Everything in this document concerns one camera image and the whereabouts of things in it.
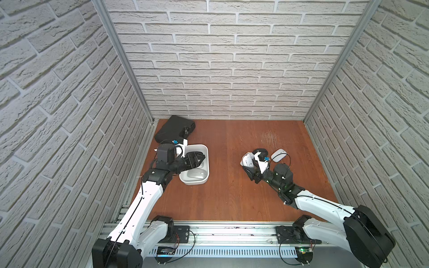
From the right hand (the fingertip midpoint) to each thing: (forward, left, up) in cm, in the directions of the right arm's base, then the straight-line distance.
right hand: (249, 163), depth 81 cm
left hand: (+1, +23, +7) cm, 24 cm away
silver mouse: (+3, +28, -13) cm, 31 cm away
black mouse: (-4, +25, +13) cm, 29 cm away
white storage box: (+8, +24, -13) cm, 28 cm away
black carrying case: (+35, +43, -10) cm, 56 cm away
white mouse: (-1, +2, +4) cm, 5 cm away
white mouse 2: (+12, -22, -13) cm, 28 cm away
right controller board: (-37, -20, -16) cm, 45 cm away
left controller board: (-32, +40, -14) cm, 54 cm away
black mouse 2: (+14, -13, -13) cm, 23 cm away
